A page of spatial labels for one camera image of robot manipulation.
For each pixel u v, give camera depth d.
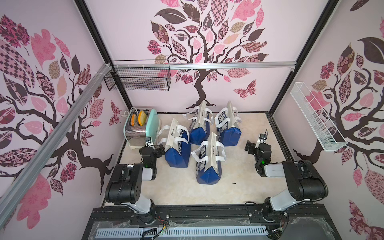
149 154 0.70
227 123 0.90
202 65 0.92
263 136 0.81
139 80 1.22
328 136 0.74
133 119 0.90
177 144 0.79
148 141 0.80
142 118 0.92
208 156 0.71
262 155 0.72
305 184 0.45
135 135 1.04
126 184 0.46
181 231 0.70
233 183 0.85
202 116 0.87
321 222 0.72
